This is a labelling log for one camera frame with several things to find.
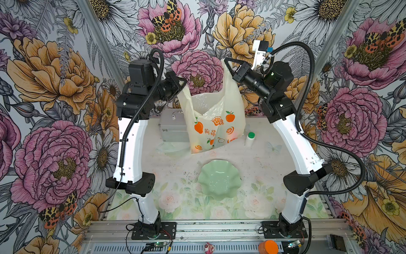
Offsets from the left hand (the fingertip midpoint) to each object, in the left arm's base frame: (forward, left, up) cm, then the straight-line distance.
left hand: (188, 86), depth 61 cm
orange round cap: (-48, -30, -38) cm, 68 cm away
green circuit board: (-46, -47, -51) cm, 83 cm away
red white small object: (-47, -8, -46) cm, 66 cm away
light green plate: (-16, -14, -50) cm, 54 cm away
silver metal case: (+14, +13, -38) cm, 42 cm away
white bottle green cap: (+7, -34, -43) cm, 55 cm away
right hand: (+1, -13, +8) cm, 15 cm away
